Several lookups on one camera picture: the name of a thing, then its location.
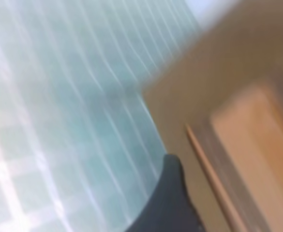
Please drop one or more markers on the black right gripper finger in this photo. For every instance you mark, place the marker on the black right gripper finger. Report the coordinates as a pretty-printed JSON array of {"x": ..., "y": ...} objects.
[{"x": 169, "y": 208}]

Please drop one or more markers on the brown shoebox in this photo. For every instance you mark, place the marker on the brown shoebox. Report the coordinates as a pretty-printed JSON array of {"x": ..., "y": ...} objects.
[{"x": 219, "y": 107}]

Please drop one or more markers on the cyan checkered tablecloth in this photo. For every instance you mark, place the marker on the cyan checkered tablecloth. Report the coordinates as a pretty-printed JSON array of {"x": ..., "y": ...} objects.
[{"x": 79, "y": 151}]

